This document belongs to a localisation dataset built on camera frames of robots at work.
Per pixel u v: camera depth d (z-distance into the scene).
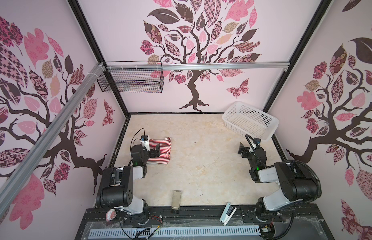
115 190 0.45
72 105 0.64
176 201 0.76
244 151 0.84
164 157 0.92
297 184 0.45
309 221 0.72
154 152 0.84
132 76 0.95
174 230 0.71
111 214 0.70
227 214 0.73
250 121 1.14
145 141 0.80
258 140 0.79
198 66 0.93
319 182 0.42
